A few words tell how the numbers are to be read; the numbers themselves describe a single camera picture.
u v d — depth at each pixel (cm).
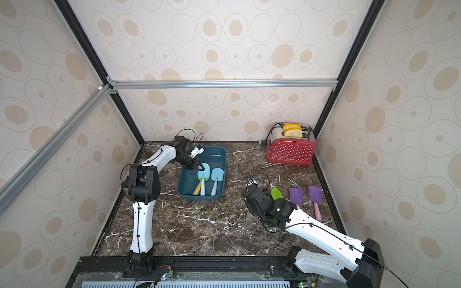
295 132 97
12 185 51
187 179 100
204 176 99
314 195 95
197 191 94
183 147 91
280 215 50
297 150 99
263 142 116
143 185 62
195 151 97
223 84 92
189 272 73
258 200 54
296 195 94
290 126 100
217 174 103
